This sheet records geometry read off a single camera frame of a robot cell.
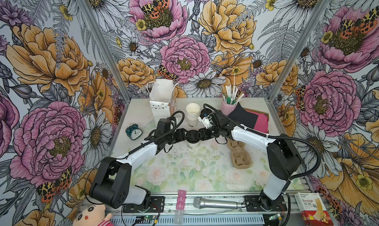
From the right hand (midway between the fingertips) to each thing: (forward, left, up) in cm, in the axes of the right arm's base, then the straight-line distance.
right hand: (199, 138), depth 87 cm
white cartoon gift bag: (+24, +21, +9) cm, 33 cm away
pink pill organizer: (-32, +11, -9) cm, 35 cm away
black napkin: (+20, -32, -6) cm, 39 cm away
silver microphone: (-31, +1, -7) cm, 32 cm away
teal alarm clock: (+9, +41, -3) cm, 42 cm away
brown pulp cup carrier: (-9, -24, -8) cm, 27 cm away
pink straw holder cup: (+24, -20, -2) cm, 32 cm away
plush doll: (-34, +50, -2) cm, 61 cm away
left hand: (0, +7, 0) cm, 7 cm away
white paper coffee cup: (-1, +3, -7) cm, 8 cm away
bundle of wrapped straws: (+29, -24, +4) cm, 38 cm away
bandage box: (-35, -52, -8) cm, 63 cm away
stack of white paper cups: (+16, +3, +4) cm, 17 cm away
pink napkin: (+16, -44, -8) cm, 47 cm away
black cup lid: (0, +4, +2) cm, 4 cm away
